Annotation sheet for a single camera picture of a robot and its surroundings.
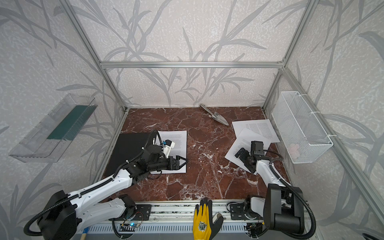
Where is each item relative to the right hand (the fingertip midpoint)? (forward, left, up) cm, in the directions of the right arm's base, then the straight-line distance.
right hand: (242, 153), depth 91 cm
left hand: (-8, +33, +12) cm, 36 cm away
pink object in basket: (-8, -21, +18) cm, 29 cm away
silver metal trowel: (+34, +13, -4) cm, 36 cm away
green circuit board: (-37, +61, -5) cm, 71 cm away
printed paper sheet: (+14, +40, -3) cm, 42 cm away
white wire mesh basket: (-9, -17, +31) cm, 37 cm away
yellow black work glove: (-37, +23, 0) cm, 44 cm away
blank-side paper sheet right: (+12, -4, -5) cm, 13 cm away
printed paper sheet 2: (+23, -19, -4) cm, 31 cm away
